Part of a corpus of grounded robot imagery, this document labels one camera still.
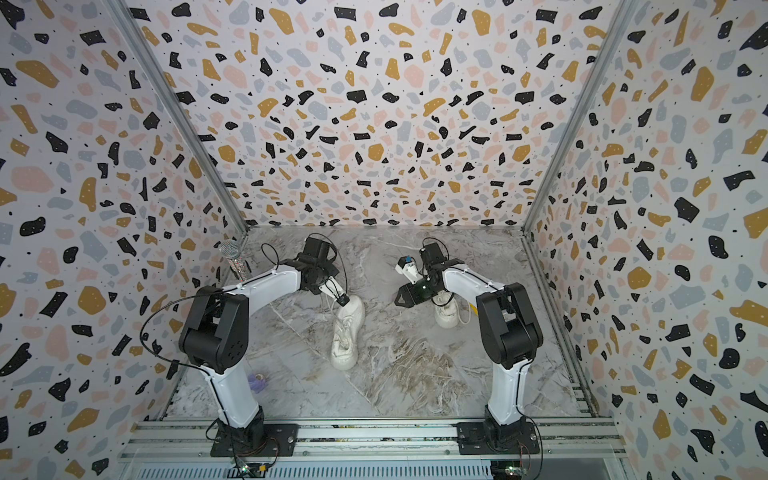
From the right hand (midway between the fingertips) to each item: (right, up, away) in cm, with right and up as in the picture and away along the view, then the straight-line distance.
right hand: (403, 298), depth 94 cm
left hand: (-25, +11, +4) cm, 27 cm away
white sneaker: (-16, -8, -6) cm, 19 cm away
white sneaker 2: (+13, -3, -3) cm, 14 cm away
